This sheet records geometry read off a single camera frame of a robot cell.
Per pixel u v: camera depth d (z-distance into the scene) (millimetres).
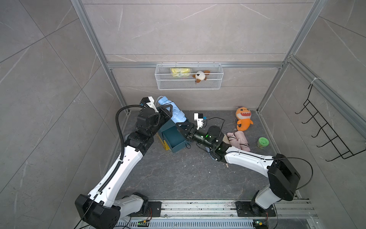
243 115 1072
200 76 856
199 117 685
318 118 717
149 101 609
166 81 1009
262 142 951
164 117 602
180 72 834
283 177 434
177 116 668
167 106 668
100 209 361
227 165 882
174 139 777
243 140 975
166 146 907
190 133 630
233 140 970
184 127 635
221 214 730
